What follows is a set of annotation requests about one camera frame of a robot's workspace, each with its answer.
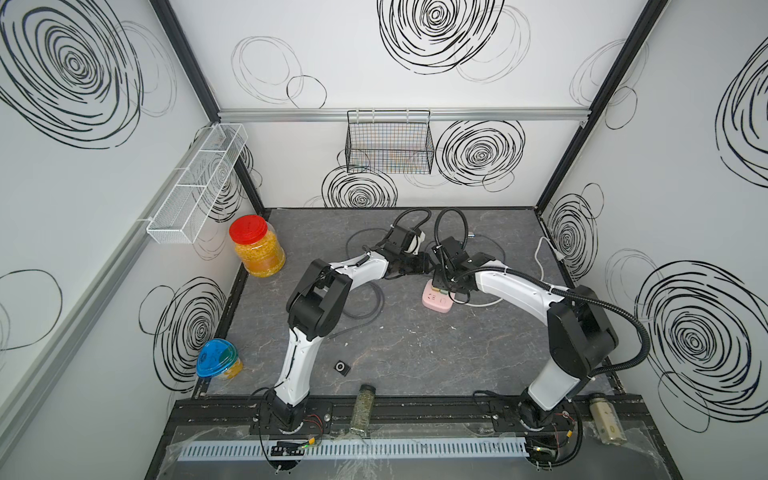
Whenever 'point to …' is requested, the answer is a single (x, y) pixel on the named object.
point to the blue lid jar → (217, 358)
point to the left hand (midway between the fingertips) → (433, 267)
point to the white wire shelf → (180, 219)
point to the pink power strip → (435, 300)
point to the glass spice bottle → (361, 418)
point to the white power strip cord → (540, 267)
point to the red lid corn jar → (258, 246)
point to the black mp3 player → (342, 368)
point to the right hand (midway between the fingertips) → (440, 282)
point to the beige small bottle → (608, 424)
